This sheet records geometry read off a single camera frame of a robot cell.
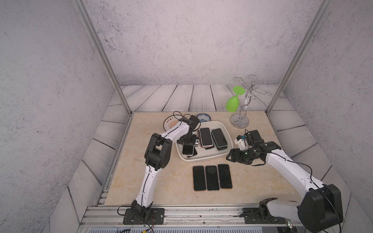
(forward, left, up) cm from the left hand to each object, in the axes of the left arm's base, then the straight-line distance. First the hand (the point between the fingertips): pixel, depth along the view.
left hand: (192, 144), depth 100 cm
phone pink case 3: (+3, -9, +3) cm, 10 cm away
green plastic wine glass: (+17, -26, +21) cm, 38 cm away
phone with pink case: (-23, -11, -1) cm, 26 cm away
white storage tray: (+3, -14, +2) cm, 15 cm away
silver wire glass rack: (+21, -39, 0) cm, 44 cm away
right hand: (-17, -21, +11) cm, 29 cm away
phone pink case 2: (-5, +3, +1) cm, 6 cm away
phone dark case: (-23, -18, 0) cm, 29 cm away
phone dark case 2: (-7, -2, 0) cm, 7 cm away
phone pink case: (-23, -3, 0) cm, 23 cm away
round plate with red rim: (+22, +16, 0) cm, 27 cm away
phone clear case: (+4, -19, +1) cm, 20 cm away
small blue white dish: (+24, -10, +1) cm, 25 cm away
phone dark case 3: (-4, -19, +1) cm, 20 cm away
